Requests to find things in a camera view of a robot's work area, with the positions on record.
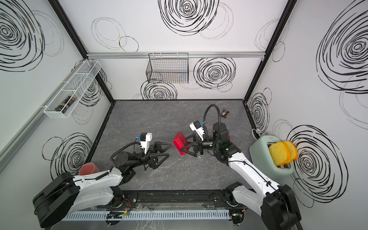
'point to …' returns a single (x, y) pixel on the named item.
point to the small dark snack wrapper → (224, 112)
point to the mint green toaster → (259, 152)
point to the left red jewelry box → (180, 142)
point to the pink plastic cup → (87, 168)
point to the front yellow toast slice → (280, 153)
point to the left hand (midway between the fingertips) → (169, 153)
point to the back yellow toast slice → (293, 152)
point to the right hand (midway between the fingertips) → (182, 148)
